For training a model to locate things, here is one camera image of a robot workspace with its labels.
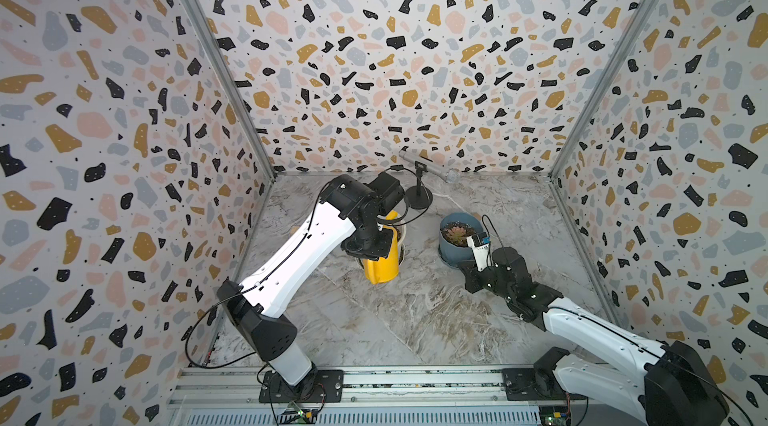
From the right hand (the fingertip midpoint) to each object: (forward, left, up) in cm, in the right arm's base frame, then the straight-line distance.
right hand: (459, 264), depth 83 cm
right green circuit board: (-32, -21, -14) cm, 41 cm away
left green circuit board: (-35, +40, -11) cm, 54 cm away
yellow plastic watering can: (-6, +20, +8) cm, 22 cm away
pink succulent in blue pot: (+12, -1, -2) cm, 13 cm away
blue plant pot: (+7, +1, -5) cm, 8 cm away
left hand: (-6, +21, +13) cm, 25 cm away
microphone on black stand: (+34, +11, -10) cm, 37 cm away
